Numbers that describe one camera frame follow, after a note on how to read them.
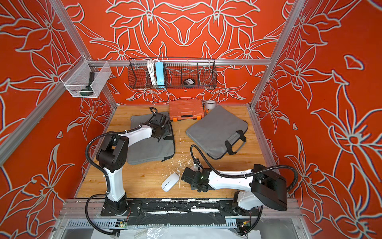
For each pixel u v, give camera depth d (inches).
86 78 36.2
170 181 31.2
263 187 16.4
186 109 43.8
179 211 28.7
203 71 39.6
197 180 24.4
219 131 38.2
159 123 31.2
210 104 45.8
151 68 34.6
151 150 35.4
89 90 31.1
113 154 20.5
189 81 37.6
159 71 35.1
